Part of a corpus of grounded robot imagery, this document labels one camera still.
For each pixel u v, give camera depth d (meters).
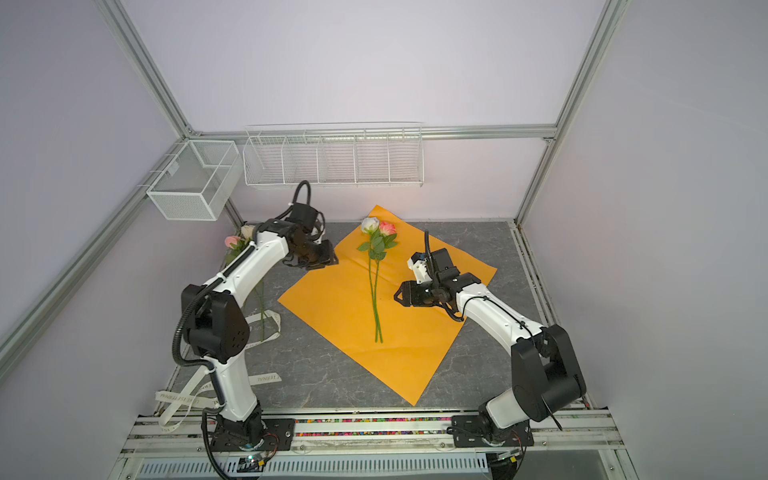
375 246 1.12
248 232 1.12
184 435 0.76
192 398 0.79
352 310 0.97
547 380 0.43
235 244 1.11
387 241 1.12
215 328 0.50
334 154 1.00
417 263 0.80
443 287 0.65
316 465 0.71
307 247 0.77
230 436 0.68
